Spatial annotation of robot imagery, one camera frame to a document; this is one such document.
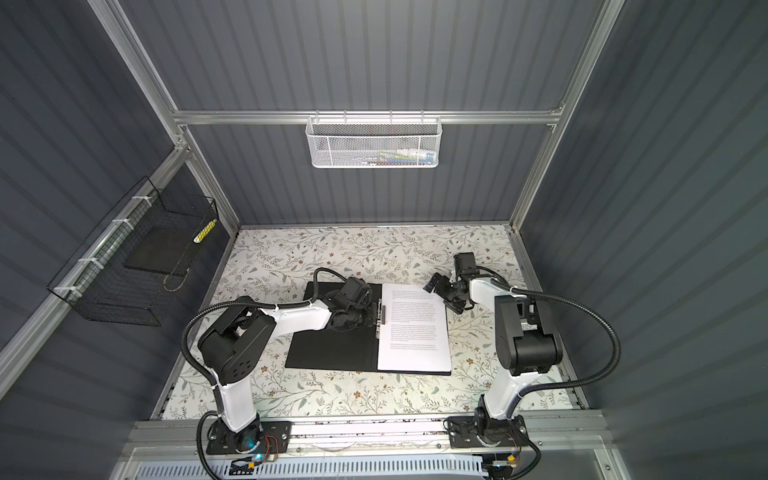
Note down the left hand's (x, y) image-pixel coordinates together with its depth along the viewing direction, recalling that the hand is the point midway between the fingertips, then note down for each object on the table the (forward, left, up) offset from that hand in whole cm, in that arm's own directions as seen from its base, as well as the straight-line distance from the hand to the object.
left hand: (380, 319), depth 94 cm
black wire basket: (+1, +62, +28) cm, 68 cm away
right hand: (+7, -19, +2) cm, 21 cm away
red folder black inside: (-9, +16, +1) cm, 19 cm away
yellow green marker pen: (+15, +48, +27) cm, 57 cm away
